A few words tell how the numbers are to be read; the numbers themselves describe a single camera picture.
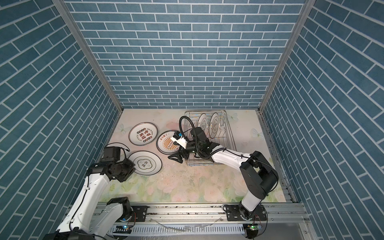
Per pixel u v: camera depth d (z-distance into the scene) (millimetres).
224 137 1015
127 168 705
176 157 705
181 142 709
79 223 401
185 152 722
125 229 720
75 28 774
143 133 1050
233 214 731
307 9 724
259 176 456
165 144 983
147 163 885
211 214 752
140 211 742
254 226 707
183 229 696
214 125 1013
